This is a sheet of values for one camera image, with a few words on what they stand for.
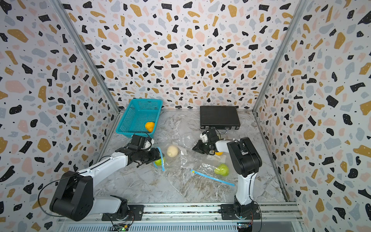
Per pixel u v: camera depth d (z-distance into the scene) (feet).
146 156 2.46
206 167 2.74
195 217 2.40
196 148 3.13
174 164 3.02
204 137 3.11
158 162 2.72
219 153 3.06
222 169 2.74
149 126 3.40
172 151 3.02
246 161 1.70
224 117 3.63
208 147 2.82
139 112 3.95
